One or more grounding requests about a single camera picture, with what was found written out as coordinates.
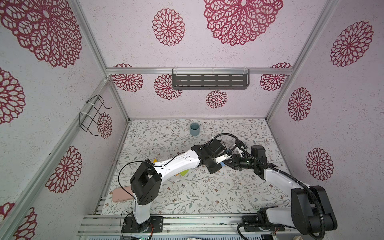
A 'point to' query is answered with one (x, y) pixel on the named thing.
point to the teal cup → (194, 129)
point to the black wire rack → (87, 119)
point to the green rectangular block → (184, 172)
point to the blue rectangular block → (222, 164)
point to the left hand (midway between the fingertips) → (214, 166)
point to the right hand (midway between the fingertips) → (223, 160)
